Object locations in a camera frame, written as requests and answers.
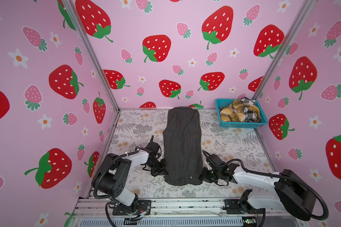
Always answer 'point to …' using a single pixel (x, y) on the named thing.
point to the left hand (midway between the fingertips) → (168, 172)
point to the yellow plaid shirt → (245, 109)
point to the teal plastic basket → (255, 124)
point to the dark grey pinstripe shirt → (182, 147)
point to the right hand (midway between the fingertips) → (197, 178)
